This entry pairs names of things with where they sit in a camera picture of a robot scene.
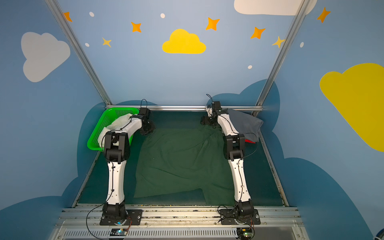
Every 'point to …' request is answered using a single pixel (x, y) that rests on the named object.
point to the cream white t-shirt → (115, 125)
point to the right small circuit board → (244, 233)
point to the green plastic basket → (109, 116)
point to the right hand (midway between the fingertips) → (207, 120)
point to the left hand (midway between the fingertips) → (154, 129)
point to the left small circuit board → (118, 232)
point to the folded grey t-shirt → (246, 123)
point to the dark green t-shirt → (179, 159)
